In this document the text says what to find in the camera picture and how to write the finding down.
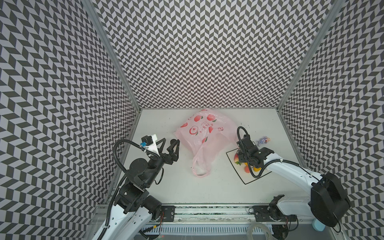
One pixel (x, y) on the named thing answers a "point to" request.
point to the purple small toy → (264, 140)
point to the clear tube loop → (249, 235)
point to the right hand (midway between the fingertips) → (245, 157)
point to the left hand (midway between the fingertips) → (173, 141)
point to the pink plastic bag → (201, 133)
